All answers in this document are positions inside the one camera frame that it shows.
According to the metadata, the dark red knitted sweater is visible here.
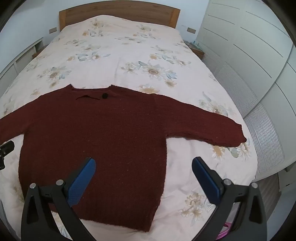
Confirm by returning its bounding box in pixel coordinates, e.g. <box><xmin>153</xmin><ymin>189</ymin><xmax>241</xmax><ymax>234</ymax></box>
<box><xmin>0</xmin><ymin>84</ymin><xmax>247</xmax><ymax>233</ymax></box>

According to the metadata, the wooden nightstand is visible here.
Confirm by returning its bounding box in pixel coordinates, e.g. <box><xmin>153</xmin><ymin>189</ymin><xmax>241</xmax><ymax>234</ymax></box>
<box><xmin>188</xmin><ymin>41</ymin><xmax>205</xmax><ymax>59</ymax></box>

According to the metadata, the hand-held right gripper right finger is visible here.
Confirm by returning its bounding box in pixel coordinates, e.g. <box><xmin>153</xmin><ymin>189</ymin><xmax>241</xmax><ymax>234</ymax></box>
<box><xmin>192</xmin><ymin>157</ymin><xmax>268</xmax><ymax>241</ymax></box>

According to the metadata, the wooden headboard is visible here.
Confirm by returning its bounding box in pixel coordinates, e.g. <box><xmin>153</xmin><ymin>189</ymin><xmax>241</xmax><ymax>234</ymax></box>
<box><xmin>59</xmin><ymin>4</ymin><xmax>181</xmax><ymax>33</ymax></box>

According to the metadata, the white shelf unit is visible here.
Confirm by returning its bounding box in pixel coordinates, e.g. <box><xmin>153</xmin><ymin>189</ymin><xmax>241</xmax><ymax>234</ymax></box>
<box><xmin>0</xmin><ymin>37</ymin><xmax>45</xmax><ymax>94</ymax></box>

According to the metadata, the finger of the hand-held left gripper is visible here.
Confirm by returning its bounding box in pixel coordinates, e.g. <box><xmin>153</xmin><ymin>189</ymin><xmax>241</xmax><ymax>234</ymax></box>
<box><xmin>0</xmin><ymin>141</ymin><xmax>15</xmax><ymax>171</ymax></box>

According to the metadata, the white wardrobe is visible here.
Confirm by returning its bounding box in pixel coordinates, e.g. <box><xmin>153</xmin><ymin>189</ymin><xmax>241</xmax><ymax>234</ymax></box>
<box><xmin>195</xmin><ymin>0</ymin><xmax>296</xmax><ymax>193</ymax></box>

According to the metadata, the pink object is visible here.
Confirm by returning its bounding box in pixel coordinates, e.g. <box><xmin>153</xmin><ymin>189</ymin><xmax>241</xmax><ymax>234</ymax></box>
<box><xmin>217</xmin><ymin>222</ymin><xmax>232</xmax><ymax>240</ymax></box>

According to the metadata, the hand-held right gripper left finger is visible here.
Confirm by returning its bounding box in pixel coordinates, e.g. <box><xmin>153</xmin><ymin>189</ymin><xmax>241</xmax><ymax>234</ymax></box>
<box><xmin>21</xmin><ymin>157</ymin><xmax>97</xmax><ymax>241</ymax></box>

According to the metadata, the floral bed sheet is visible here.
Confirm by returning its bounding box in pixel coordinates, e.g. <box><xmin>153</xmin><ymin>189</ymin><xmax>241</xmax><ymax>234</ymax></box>
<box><xmin>0</xmin><ymin>15</ymin><xmax>258</xmax><ymax>241</ymax></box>

